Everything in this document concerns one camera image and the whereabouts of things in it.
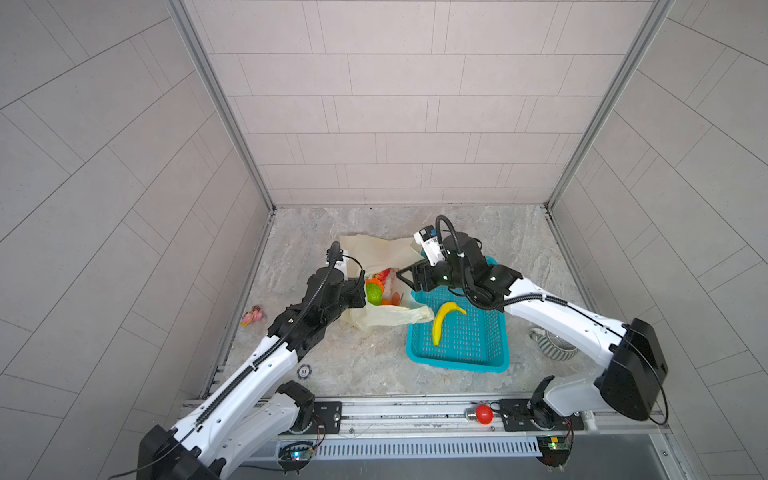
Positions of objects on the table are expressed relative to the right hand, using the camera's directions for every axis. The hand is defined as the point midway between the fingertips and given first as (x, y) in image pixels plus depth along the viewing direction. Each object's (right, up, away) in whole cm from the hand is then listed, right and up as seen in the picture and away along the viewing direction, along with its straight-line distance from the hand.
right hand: (405, 272), depth 74 cm
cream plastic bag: (-8, +4, +7) cm, 12 cm away
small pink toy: (-43, -13, +10) cm, 46 cm away
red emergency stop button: (+19, -33, -5) cm, 38 cm away
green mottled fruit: (-8, -7, +7) cm, 13 cm away
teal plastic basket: (+21, -21, +9) cm, 31 cm away
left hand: (-8, -1, +1) cm, 9 cm away
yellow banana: (+9, -15, +10) cm, 20 cm away
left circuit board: (-24, -38, -10) cm, 46 cm away
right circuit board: (+34, -40, -7) cm, 53 cm away
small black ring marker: (-27, -27, +3) cm, 38 cm away
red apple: (-7, -4, +17) cm, 18 cm away
